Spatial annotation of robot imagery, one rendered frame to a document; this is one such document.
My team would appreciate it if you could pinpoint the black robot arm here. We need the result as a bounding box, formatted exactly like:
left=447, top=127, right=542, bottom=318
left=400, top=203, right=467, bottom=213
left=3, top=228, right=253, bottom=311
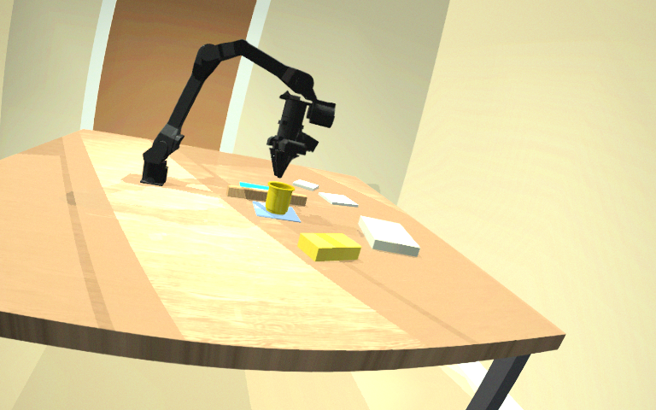
left=140, top=39, right=336, bottom=186

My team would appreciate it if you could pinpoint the yellow rectangular block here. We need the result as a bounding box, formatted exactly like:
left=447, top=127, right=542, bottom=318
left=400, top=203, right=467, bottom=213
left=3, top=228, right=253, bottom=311
left=297, top=233, right=362, bottom=261

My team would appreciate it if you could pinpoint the light wooden long bar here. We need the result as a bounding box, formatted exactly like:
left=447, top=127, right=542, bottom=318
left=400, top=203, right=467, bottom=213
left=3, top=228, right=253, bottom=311
left=226, top=185, right=308, bottom=206

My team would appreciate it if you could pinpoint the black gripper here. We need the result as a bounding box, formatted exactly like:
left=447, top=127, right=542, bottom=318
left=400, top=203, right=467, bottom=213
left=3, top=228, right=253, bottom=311
left=266, top=116, right=307, bottom=179

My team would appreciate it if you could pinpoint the yellow cup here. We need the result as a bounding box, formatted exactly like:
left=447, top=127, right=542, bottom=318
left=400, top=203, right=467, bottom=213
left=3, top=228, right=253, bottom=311
left=265, top=181, right=295, bottom=215

